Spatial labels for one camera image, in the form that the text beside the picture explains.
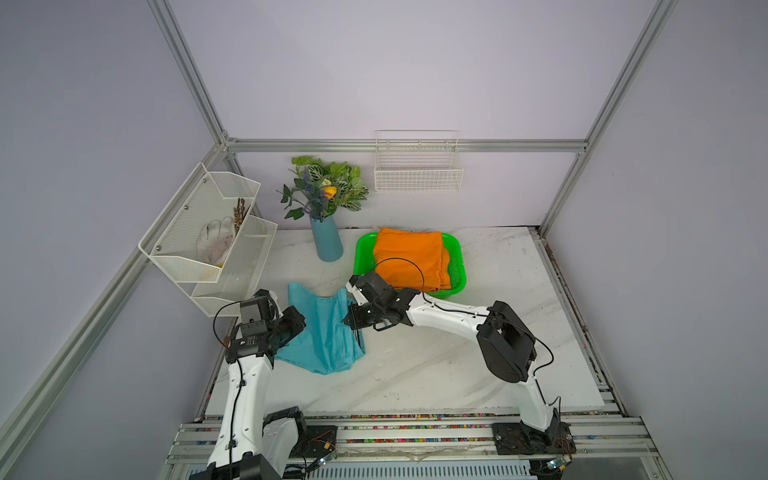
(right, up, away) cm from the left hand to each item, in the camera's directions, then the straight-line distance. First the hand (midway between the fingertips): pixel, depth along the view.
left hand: (303, 320), depth 82 cm
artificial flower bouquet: (+4, +37, +2) cm, 37 cm away
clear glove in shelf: (-22, +22, -4) cm, 31 cm away
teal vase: (+2, +24, +23) cm, 33 cm away
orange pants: (+32, +16, +24) cm, 43 cm away
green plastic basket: (+14, +16, +27) cm, 34 cm away
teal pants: (+6, -8, +4) cm, 11 cm away
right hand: (+11, -2, +4) cm, 12 cm away
